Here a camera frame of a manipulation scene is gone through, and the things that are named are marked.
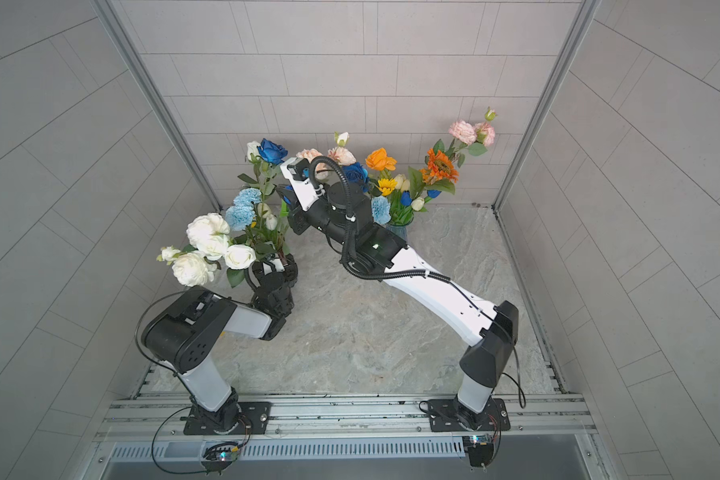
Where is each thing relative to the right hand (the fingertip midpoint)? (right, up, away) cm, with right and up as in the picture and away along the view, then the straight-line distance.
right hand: (279, 188), depth 59 cm
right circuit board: (+43, -57, +7) cm, 72 cm away
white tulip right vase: (+31, -1, +20) cm, 36 cm away
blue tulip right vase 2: (+35, +1, +19) cm, 40 cm away
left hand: (-9, -13, +30) cm, 34 cm away
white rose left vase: (-7, -6, +16) cm, 19 cm away
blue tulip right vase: (+28, 0, +22) cm, 35 cm away
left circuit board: (-16, -59, +6) cm, 61 cm away
